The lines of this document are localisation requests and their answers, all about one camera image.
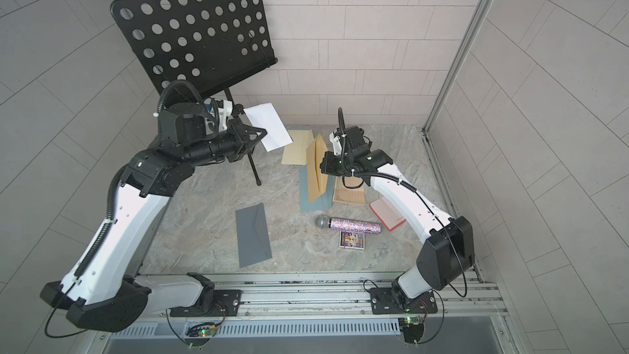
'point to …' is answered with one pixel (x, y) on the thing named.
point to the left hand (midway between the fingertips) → (273, 130)
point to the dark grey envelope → (252, 235)
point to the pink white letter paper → (387, 212)
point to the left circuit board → (200, 336)
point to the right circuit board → (412, 327)
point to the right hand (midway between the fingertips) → (319, 165)
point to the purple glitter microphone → (324, 222)
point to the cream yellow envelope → (295, 153)
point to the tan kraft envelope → (318, 183)
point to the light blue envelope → (323, 201)
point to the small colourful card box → (351, 239)
